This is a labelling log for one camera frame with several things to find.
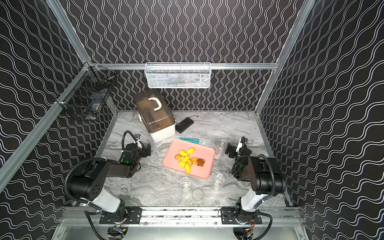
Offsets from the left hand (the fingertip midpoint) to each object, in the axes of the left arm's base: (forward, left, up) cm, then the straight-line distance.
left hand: (140, 141), depth 94 cm
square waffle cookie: (-10, -27, -7) cm, 29 cm away
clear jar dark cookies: (-23, -31, -7) cm, 39 cm away
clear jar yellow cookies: (-19, -49, -6) cm, 53 cm away
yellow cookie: (0, -32, -6) cm, 32 cm away
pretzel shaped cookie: (-8, -34, -5) cm, 36 cm away
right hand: (+3, -61, -1) cm, 61 cm away
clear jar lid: (-27, -37, -8) cm, 47 cm away
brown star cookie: (-9, -38, -5) cm, 40 cm away
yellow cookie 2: (-2, -27, -7) cm, 28 cm away
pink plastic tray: (+2, -19, -8) cm, 21 cm away
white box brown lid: (+18, -6, +7) cm, 20 cm away
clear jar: (+5, -51, -6) cm, 51 cm away
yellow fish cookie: (-13, -31, -6) cm, 34 cm away
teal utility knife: (+8, -32, -7) cm, 34 cm away
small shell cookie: (-6, -24, -5) cm, 25 cm away
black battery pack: (+20, -25, -6) cm, 33 cm away
